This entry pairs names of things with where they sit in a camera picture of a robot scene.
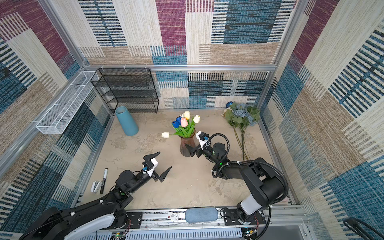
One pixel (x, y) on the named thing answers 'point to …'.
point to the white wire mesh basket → (57, 118)
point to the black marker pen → (104, 178)
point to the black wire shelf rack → (133, 88)
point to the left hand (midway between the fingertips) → (164, 157)
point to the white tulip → (166, 135)
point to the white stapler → (96, 186)
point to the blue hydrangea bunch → (240, 115)
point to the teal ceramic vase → (126, 121)
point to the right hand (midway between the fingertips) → (191, 139)
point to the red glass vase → (190, 140)
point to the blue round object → (228, 104)
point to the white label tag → (173, 216)
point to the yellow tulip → (187, 115)
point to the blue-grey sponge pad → (196, 214)
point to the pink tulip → (184, 122)
